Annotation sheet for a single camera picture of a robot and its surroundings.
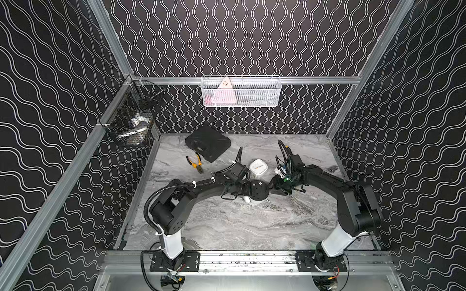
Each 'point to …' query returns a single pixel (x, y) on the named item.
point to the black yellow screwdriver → (287, 147)
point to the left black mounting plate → (188, 261)
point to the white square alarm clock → (258, 167)
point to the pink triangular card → (224, 93)
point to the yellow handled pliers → (198, 167)
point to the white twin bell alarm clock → (260, 191)
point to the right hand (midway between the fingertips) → (269, 189)
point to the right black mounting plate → (306, 262)
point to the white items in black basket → (136, 133)
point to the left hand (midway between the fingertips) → (252, 189)
